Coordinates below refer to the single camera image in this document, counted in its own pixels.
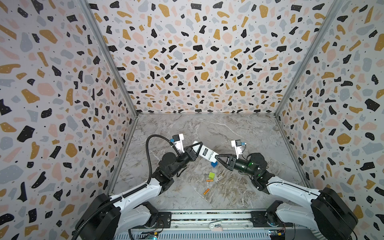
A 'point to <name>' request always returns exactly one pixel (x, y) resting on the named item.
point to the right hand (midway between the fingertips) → (214, 157)
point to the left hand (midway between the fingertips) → (202, 142)
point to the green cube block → (211, 175)
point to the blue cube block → (213, 164)
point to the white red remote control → (205, 152)
